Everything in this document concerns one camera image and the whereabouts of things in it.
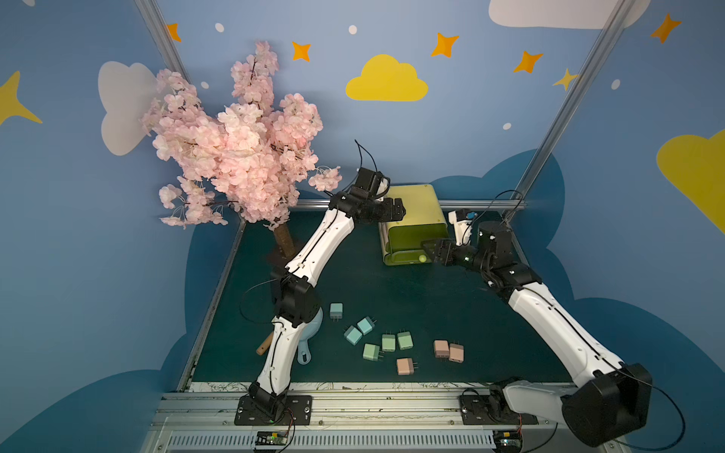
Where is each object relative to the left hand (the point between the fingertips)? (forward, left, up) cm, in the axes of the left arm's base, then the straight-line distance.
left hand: (394, 207), depth 87 cm
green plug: (-37, +6, -24) cm, 44 cm away
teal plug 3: (-32, +12, -25) cm, 42 cm away
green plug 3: (-32, -4, -25) cm, 41 cm away
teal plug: (-24, +18, -26) cm, 39 cm away
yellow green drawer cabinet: (-5, -3, -10) cm, 11 cm away
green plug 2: (-34, +1, -24) cm, 42 cm away
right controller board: (-57, -30, -29) cm, 71 cm away
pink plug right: (-37, -19, -24) cm, 48 cm away
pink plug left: (-35, -15, -25) cm, 46 cm away
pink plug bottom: (-41, -4, -24) cm, 47 cm away
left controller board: (-58, +32, -27) cm, 72 cm away
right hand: (-13, -11, +1) cm, 17 cm away
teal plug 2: (-28, +8, -25) cm, 38 cm away
